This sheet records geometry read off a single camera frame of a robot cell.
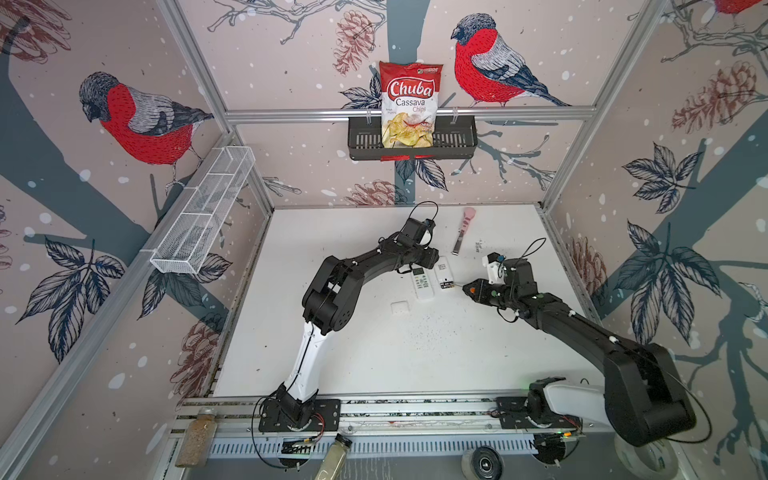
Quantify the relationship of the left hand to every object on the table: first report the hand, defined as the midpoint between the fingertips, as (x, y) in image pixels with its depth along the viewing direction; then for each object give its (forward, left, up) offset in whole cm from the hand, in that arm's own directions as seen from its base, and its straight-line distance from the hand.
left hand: (433, 254), depth 97 cm
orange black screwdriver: (-15, -9, +4) cm, 18 cm away
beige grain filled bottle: (-54, +27, -3) cm, 60 cm away
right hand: (-15, -7, +1) cm, 16 cm away
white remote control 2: (-8, +4, -6) cm, 11 cm away
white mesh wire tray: (-10, +64, +23) cm, 69 cm away
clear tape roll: (-55, -47, -7) cm, 72 cm away
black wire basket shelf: (+27, -7, +27) cm, 39 cm away
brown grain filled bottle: (-50, +59, -3) cm, 77 cm away
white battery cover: (-16, +11, -7) cm, 21 cm away
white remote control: (-3, -4, -7) cm, 8 cm away
